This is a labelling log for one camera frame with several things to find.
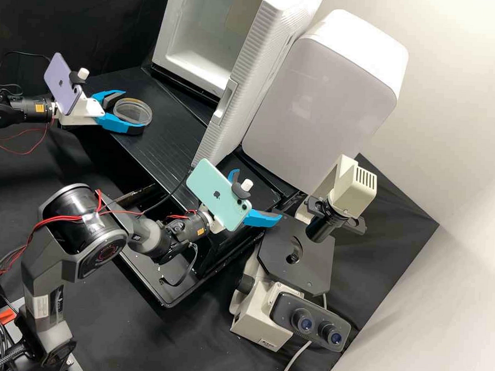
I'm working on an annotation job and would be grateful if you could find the petri dish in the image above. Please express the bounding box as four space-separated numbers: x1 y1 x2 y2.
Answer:
112 97 154 123

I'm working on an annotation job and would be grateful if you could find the black platform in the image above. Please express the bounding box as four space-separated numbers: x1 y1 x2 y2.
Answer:
73 61 309 205
193 218 271 287

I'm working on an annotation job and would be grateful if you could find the white incubator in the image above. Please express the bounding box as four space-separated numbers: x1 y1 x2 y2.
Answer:
150 0 277 98

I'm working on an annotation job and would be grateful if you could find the right wrist camera phone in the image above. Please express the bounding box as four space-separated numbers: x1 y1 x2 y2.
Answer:
183 157 256 232

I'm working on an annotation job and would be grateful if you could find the white box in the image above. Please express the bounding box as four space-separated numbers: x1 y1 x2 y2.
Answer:
238 4 411 198

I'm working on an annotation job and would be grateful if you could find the wrist camera phone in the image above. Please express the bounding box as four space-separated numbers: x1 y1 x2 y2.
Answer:
42 52 92 116
183 157 256 232

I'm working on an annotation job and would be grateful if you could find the incubator door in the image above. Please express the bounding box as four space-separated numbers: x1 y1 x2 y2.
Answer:
190 0 327 178

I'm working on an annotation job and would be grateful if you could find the grey cable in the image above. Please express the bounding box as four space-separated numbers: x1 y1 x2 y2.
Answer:
277 337 312 371

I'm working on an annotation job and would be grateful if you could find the black tray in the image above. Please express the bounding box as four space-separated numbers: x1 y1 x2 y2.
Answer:
113 179 287 315

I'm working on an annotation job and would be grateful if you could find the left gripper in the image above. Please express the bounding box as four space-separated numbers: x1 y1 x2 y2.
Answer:
57 87 150 137

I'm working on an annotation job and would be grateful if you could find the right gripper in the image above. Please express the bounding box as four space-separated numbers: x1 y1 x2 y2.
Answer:
204 166 285 238

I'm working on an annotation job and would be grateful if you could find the cream microscope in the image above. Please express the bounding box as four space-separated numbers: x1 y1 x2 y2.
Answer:
228 149 382 356

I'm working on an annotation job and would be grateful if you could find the left wrist camera phone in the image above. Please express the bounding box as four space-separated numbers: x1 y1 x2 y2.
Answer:
42 52 92 116

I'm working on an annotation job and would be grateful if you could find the black cable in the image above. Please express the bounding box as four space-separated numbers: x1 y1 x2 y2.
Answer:
0 51 57 96
139 176 193 219
159 240 201 287

